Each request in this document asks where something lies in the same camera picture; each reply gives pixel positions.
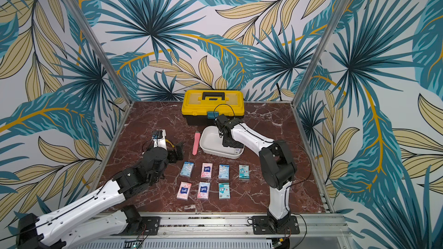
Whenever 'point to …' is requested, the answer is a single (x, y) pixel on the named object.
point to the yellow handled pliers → (166, 140)
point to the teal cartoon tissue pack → (244, 172)
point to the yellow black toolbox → (202, 107)
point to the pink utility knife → (197, 136)
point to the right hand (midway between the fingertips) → (234, 142)
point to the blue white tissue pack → (224, 172)
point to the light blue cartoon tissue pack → (187, 169)
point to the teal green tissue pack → (224, 191)
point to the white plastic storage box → (211, 144)
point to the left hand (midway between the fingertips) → (172, 145)
